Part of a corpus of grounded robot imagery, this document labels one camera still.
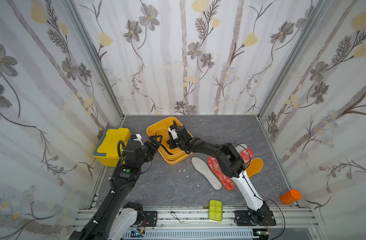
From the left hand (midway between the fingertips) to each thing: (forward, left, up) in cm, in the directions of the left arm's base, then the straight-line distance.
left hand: (162, 140), depth 76 cm
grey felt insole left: (-5, -23, -24) cm, 34 cm away
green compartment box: (-29, -27, -23) cm, 46 cm away
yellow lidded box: (-1, +32, -9) cm, 33 cm away
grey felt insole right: (+9, -50, -24) cm, 56 cm away
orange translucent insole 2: (-4, -57, -26) cm, 63 cm away
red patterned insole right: (+2, -53, -23) cm, 57 cm away
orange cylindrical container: (-25, -64, -15) cm, 71 cm away
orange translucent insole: (+17, +2, -21) cm, 27 cm away
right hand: (+13, -1, -16) cm, 21 cm away
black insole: (+7, 0, -22) cm, 23 cm away
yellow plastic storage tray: (+3, -2, -23) cm, 23 cm away
